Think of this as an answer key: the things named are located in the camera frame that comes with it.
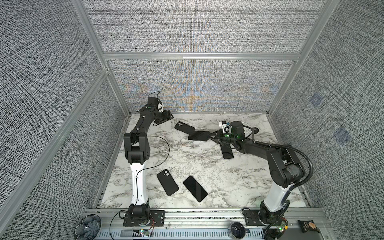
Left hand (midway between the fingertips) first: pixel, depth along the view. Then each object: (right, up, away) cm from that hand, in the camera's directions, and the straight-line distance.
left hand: (169, 118), depth 103 cm
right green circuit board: (+58, -52, -34) cm, 85 cm away
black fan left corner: (-33, -53, -34) cm, 71 cm away
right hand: (+25, -11, -14) cm, 30 cm away
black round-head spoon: (+61, -9, +3) cm, 61 cm away
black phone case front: (+1, -38, -17) cm, 42 cm away
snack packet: (+70, -53, -33) cm, 93 cm away
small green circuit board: (-6, -56, -33) cm, 65 cm away
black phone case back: (+10, -7, +8) cm, 15 cm away
